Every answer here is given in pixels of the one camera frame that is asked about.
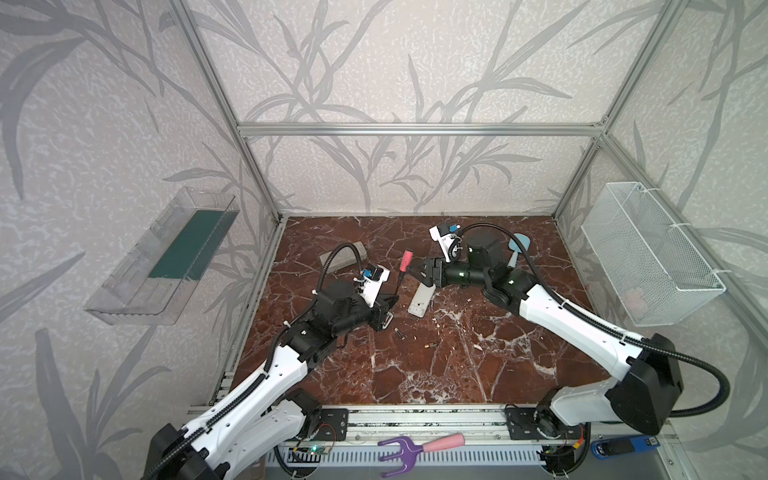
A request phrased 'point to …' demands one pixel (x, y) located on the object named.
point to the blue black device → (613, 447)
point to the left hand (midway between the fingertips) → (401, 291)
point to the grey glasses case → (344, 258)
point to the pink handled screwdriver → (406, 261)
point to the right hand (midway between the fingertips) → (412, 260)
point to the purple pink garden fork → (410, 449)
